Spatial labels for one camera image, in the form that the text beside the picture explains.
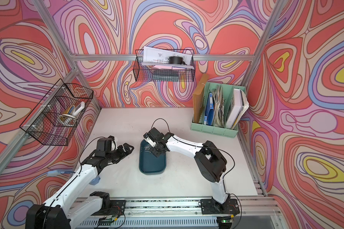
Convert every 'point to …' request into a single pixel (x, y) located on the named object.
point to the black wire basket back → (153, 74)
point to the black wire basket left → (53, 119)
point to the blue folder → (208, 119)
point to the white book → (239, 104)
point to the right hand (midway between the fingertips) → (158, 152)
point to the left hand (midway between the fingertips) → (130, 150)
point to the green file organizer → (228, 91)
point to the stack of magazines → (219, 119)
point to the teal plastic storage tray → (149, 163)
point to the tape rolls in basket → (73, 110)
